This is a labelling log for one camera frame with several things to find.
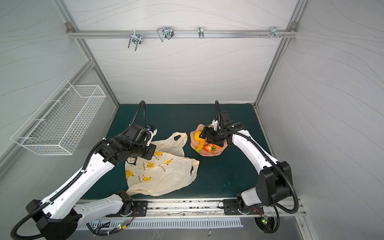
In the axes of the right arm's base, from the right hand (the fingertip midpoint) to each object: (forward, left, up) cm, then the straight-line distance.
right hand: (205, 138), depth 82 cm
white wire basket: (-7, +69, +17) cm, 71 cm away
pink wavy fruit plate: (-2, -7, -13) cm, 15 cm away
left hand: (-12, +26, +6) cm, 29 cm away
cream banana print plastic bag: (-20, +18, +1) cm, 27 cm away
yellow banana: (+2, +3, -12) cm, 13 cm away
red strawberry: (0, -3, -11) cm, 11 cm away
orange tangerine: (-5, -6, 0) cm, 8 cm away
